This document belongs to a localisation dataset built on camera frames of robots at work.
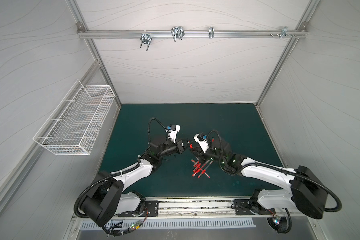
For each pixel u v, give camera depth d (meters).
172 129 0.72
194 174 0.84
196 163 0.86
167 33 0.76
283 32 0.77
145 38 0.79
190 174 0.84
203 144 0.69
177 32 0.77
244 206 0.73
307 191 0.42
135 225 0.69
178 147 0.69
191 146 0.76
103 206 0.41
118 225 0.72
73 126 0.68
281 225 0.72
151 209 0.74
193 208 0.75
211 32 0.78
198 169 0.86
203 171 0.85
